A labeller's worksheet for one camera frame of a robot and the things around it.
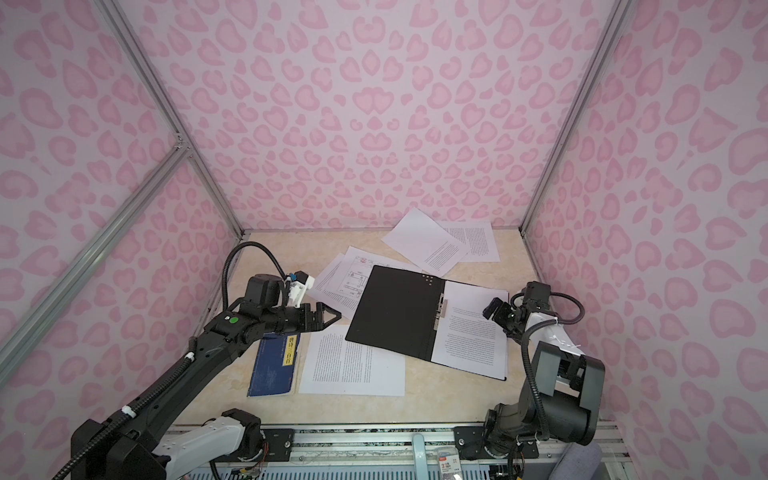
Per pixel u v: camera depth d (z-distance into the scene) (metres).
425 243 1.17
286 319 0.66
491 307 0.84
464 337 0.93
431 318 0.96
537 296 0.71
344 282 1.05
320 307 0.68
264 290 0.61
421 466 0.68
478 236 1.17
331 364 0.86
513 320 0.77
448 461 0.69
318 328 0.67
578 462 0.68
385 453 0.72
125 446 0.38
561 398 0.45
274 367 0.85
